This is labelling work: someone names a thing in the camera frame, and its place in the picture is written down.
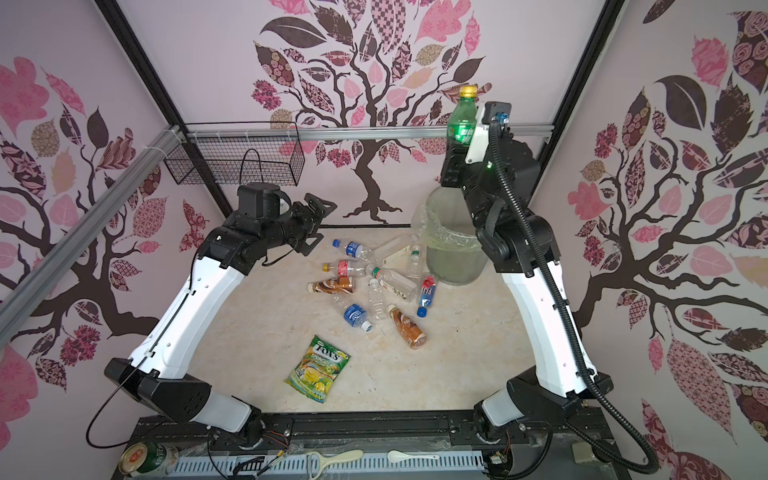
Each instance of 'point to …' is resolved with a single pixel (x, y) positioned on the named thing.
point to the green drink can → (145, 459)
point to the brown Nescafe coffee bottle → (340, 284)
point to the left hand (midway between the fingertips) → (332, 221)
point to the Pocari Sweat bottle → (356, 316)
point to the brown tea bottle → (416, 338)
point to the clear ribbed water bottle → (376, 299)
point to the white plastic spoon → (395, 456)
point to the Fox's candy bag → (321, 365)
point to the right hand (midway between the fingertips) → (466, 136)
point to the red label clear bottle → (347, 268)
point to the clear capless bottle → (387, 248)
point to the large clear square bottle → (398, 284)
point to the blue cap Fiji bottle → (427, 290)
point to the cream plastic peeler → (326, 460)
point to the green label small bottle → (415, 254)
